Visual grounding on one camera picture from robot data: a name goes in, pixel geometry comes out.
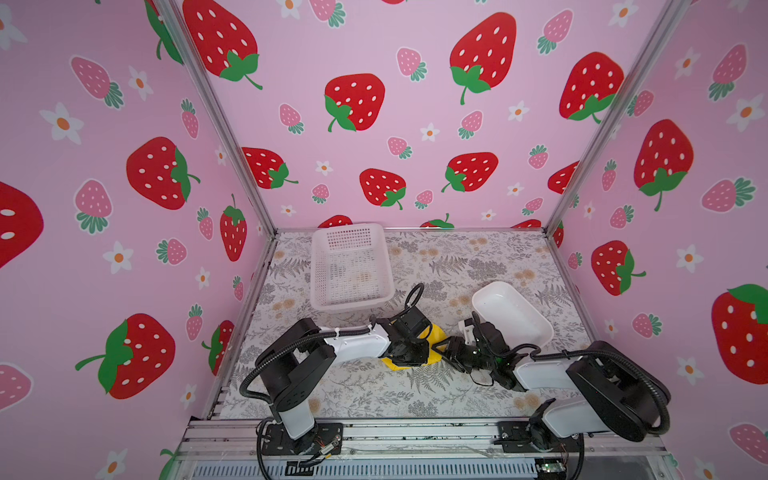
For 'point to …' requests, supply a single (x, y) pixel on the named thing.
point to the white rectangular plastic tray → (516, 320)
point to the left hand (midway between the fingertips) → (430, 362)
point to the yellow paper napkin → (432, 335)
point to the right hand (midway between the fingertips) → (433, 351)
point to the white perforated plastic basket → (351, 267)
